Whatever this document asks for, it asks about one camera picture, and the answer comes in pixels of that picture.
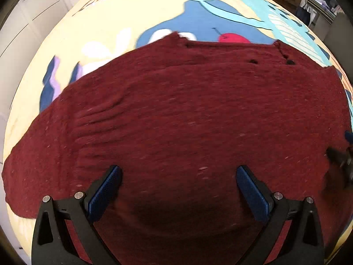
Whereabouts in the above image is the white desk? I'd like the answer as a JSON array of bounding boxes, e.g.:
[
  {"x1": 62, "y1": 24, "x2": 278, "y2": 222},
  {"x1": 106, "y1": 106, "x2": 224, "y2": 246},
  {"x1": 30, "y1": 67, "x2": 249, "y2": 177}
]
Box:
[{"x1": 305, "y1": 0, "x2": 336, "y2": 35}]

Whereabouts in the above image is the grey upholstered chair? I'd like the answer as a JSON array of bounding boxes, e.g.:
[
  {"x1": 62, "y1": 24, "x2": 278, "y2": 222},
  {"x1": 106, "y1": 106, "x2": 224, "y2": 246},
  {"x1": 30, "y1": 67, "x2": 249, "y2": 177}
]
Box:
[{"x1": 324, "y1": 13, "x2": 353, "y2": 84}]

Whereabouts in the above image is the white wardrobe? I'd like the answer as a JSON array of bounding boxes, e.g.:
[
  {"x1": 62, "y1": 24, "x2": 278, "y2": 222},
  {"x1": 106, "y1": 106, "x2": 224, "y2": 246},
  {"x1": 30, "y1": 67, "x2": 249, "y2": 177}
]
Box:
[{"x1": 0, "y1": 0, "x2": 81, "y2": 122}]

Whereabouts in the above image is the yellow dinosaur print bedspread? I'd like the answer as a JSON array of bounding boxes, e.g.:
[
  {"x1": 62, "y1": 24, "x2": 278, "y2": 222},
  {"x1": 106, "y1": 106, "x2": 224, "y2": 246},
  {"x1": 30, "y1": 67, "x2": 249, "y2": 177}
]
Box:
[{"x1": 4, "y1": 0, "x2": 352, "y2": 259}]

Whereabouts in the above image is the dark red knit sweater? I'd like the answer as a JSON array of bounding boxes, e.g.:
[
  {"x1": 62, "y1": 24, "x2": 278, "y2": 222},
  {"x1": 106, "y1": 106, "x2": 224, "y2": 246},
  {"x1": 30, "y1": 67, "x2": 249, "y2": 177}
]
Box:
[{"x1": 2, "y1": 33, "x2": 352, "y2": 264}]

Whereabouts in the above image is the dark navy bag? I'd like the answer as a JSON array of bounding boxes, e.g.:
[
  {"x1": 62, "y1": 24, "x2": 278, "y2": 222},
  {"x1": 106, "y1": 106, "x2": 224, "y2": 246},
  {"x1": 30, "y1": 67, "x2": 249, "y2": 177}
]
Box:
[{"x1": 295, "y1": 5, "x2": 311, "y2": 26}]

